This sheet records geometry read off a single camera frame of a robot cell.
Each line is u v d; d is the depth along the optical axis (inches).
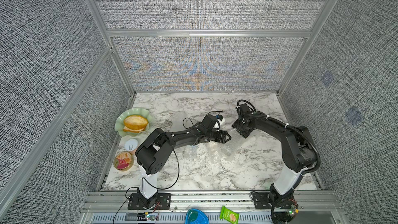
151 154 19.4
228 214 27.2
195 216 24.3
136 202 28.6
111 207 28.3
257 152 35.5
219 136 31.0
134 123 36.6
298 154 19.1
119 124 37.5
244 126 28.7
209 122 28.2
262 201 28.8
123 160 32.6
